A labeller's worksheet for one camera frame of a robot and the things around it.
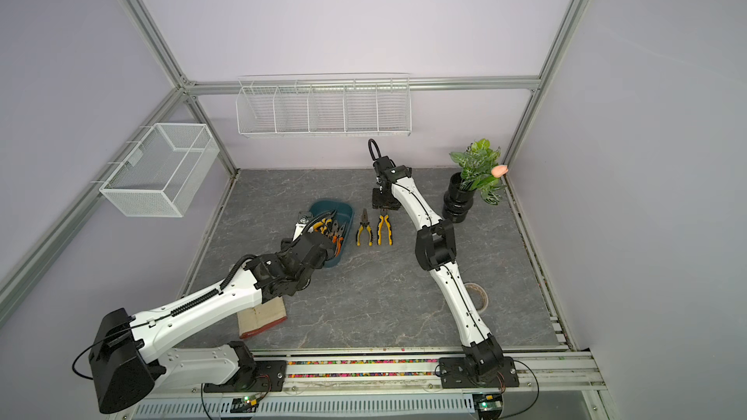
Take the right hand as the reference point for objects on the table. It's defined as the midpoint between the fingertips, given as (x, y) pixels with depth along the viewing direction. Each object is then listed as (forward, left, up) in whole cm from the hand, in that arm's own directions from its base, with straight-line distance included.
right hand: (381, 202), depth 108 cm
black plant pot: (-6, -26, +9) cm, 28 cm away
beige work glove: (-41, +34, -1) cm, 54 cm away
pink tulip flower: (-10, -34, +26) cm, 44 cm away
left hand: (-26, +20, +15) cm, 36 cm away
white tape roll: (-35, -29, -1) cm, 46 cm away
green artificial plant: (-1, -31, +20) cm, 37 cm away
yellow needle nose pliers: (-8, +6, -2) cm, 10 cm away
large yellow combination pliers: (-7, -1, -2) cm, 7 cm away
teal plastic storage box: (-2, +14, -3) cm, 15 cm away
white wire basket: (-9, +62, +25) cm, 68 cm away
